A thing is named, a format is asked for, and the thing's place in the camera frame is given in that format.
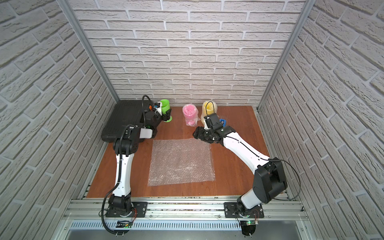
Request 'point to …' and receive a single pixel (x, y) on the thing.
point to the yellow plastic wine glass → (208, 108)
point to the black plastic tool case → (126, 112)
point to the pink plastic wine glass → (190, 113)
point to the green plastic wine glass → (165, 106)
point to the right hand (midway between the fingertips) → (199, 134)
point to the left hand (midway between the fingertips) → (169, 105)
